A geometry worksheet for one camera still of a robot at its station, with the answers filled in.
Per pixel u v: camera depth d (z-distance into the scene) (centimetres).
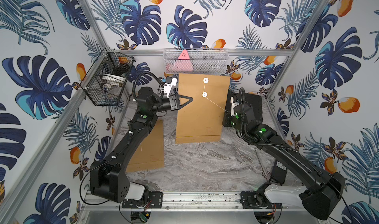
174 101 59
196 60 93
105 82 83
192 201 76
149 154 92
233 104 66
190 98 64
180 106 62
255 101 112
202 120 69
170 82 62
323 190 39
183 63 90
